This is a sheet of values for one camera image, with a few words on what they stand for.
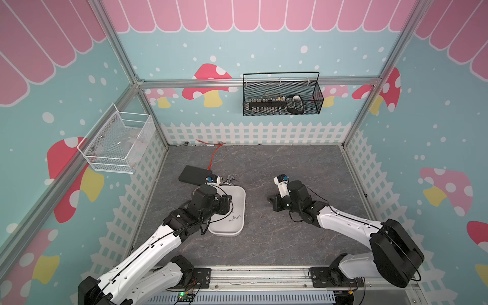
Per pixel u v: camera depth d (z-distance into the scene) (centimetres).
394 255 42
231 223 88
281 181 76
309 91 95
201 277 74
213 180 66
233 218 90
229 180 102
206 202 56
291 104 90
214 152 113
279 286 73
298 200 66
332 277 67
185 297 73
